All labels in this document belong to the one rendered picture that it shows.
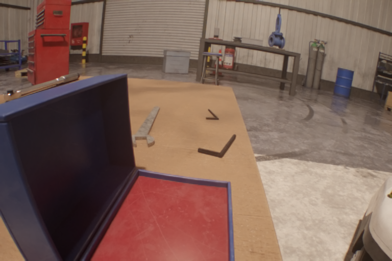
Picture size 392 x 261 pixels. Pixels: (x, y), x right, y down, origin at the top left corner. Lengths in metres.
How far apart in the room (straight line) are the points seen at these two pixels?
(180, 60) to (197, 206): 5.49
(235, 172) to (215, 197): 0.07
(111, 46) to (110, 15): 1.29
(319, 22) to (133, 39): 6.62
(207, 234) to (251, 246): 0.04
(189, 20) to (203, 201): 7.94
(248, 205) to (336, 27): 8.46
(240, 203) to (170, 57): 5.43
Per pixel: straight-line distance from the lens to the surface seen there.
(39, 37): 3.07
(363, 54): 9.03
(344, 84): 7.77
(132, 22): 8.86
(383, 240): 0.68
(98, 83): 0.19
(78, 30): 10.07
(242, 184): 0.29
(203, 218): 0.22
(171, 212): 0.22
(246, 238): 0.21
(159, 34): 8.35
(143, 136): 0.38
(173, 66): 5.65
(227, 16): 8.00
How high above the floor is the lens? 0.62
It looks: 19 degrees down
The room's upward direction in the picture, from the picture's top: 6 degrees clockwise
